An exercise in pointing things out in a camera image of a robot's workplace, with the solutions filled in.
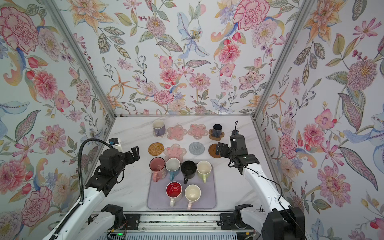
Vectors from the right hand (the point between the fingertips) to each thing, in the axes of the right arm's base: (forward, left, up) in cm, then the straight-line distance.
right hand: (223, 146), depth 84 cm
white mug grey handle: (+20, +42, -8) cm, 47 cm away
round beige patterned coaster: (+19, +47, -15) cm, 53 cm away
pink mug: (-8, +38, -11) cm, 41 cm away
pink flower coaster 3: (+6, +30, -16) cm, 34 cm away
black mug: (-10, +19, -8) cm, 23 cm away
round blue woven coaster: (+8, +15, -15) cm, 23 cm away
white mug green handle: (-8, +10, -12) cm, 18 cm away
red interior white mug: (-21, +27, -13) cm, 37 cm away
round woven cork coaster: (+6, +43, -14) cm, 46 cm away
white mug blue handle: (-8, +29, -9) cm, 31 cm away
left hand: (-6, +49, +4) cm, 49 cm away
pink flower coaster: (+21, +30, -15) cm, 40 cm away
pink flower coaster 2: (+23, +15, -15) cm, 31 cm away
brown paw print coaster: (+17, +5, -15) cm, 23 cm away
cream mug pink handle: (-22, +17, -14) cm, 31 cm away
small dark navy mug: (+20, +1, -8) cm, 22 cm away
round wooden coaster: (+7, +5, -15) cm, 18 cm away
